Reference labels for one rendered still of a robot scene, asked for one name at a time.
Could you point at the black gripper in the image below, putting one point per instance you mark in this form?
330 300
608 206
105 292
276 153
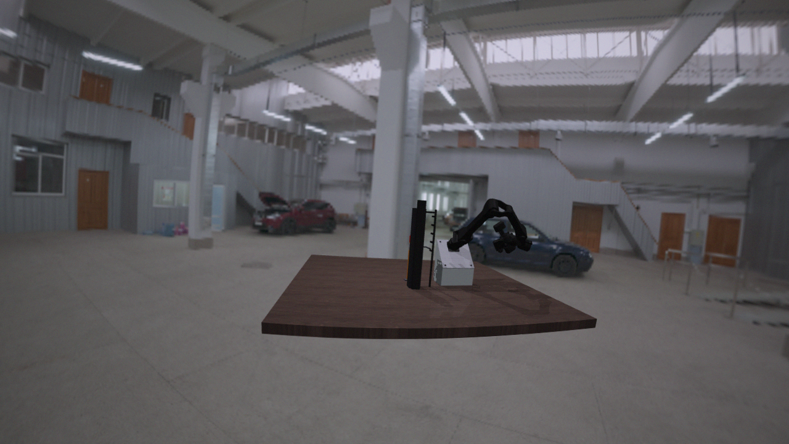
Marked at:
499 228

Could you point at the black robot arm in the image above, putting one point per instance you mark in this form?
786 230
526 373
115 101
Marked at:
490 210

